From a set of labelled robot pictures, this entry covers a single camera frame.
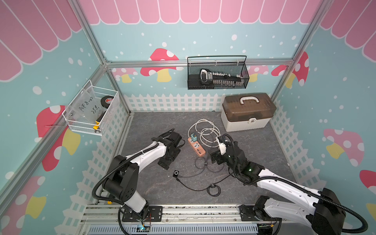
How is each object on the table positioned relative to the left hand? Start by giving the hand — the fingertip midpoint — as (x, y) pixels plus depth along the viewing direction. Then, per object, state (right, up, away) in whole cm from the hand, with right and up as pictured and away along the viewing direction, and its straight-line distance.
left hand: (174, 160), depth 89 cm
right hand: (+24, +10, -9) cm, 27 cm away
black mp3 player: (+1, -7, -1) cm, 8 cm away
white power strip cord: (+24, +16, +19) cm, 35 cm away
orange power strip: (+15, +6, +6) cm, 18 cm away
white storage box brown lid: (+46, +30, +4) cm, 55 cm away
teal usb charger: (+12, +12, +8) cm, 19 cm away
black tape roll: (-36, +35, -8) cm, 51 cm away
